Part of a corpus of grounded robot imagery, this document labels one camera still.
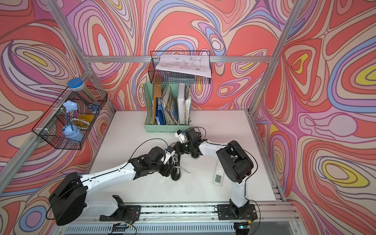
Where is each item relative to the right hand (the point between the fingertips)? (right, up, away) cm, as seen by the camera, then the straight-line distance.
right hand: (171, 154), depth 88 cm
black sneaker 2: (+14, -1, +2) cm, 15 cm away
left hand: (+1, -6, -5) cm, 8 cm away
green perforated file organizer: (-3, +30, +5) cm, 30 cm away
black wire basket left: (-52, +19, -15) cm, 57 cm away
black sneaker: (+3, -4, -2) cm, 6 cm away
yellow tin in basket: (-41, +20, -18) cm, 49 cm away
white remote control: (+28, -11, -3) cm, 31 cm away
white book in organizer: (+6, +31, +5) cm, 32 cm away
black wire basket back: (-9, +52, +13) cm, 54 cm away
